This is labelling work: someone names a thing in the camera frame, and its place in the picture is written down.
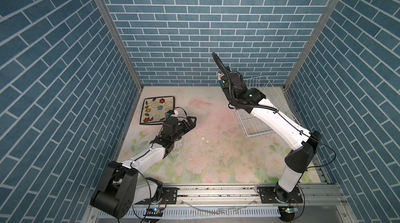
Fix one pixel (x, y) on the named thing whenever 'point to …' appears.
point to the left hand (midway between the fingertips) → (196, 122)
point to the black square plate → (154, 110)
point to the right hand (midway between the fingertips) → (236, 84)
